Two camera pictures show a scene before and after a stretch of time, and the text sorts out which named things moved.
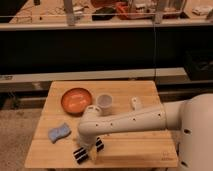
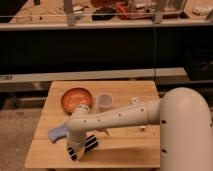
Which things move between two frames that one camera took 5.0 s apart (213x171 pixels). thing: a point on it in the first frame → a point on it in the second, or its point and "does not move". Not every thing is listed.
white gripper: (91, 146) → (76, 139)
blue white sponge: (56, 133) does not move
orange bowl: (74, 101) does not move
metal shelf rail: (94, 76) does not move
